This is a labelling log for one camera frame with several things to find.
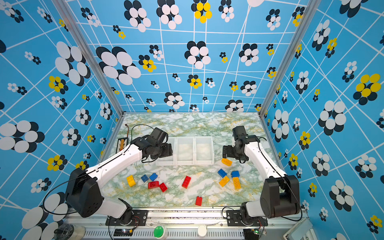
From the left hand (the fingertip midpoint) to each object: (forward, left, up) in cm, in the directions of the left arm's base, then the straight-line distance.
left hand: (169, 151), depth 85 cm
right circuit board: (-37, -42, -11) cm, 57 cm away
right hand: (-1, -37, -2) cm, 37 cm away
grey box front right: (-37, -60, -6) cm, 71 cm away
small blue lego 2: (-11, +15, -11) cm, 21 cm away
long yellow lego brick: (-14, -38, -10) cm, 42 cm away
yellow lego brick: (-1, -34, -10) cm, 35 cm away
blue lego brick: (-8, -31, -10) cm, 33 cm away
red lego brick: (-14, -10, -11) cm, 20 cm away
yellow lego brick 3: (-14, +21, -9) cm, 27 cm away
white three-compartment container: (+8, -10, -12) cm, 18 cm away
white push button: (-37, -18, -5) cm, 41 cm away
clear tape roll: (-38, +38, -2) cm, 54 cm away
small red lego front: (-23, -17, -12) cm, 31 cm away
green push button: (-37, 0, -2) cm, 38 cm away
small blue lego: (-8, -39, -12) cm, 41 cm away
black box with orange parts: (+11, +35, -9) cm, 38 cm away
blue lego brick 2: (-10, +10, -12) cm, 19 cm away
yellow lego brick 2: (-13, -32, -10) cm, 36 cm away
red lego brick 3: (-15, +9, -12) cm, 21 cm away
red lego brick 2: (-17, +3, -10) cm, 20 cm away
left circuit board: (-37, +20, -14) cm, 45 cm away
